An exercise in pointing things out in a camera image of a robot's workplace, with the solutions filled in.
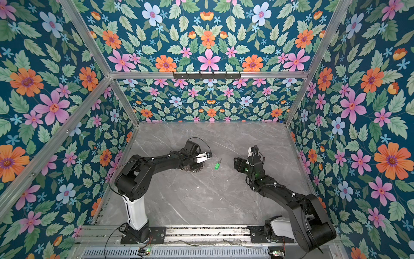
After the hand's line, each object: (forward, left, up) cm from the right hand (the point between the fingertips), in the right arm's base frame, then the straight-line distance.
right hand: (239, 159), depth 89 cm
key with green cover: (+2, +13, -10) cm, 16 cm away
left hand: (+6, +22, -5) cm, 23 cm away
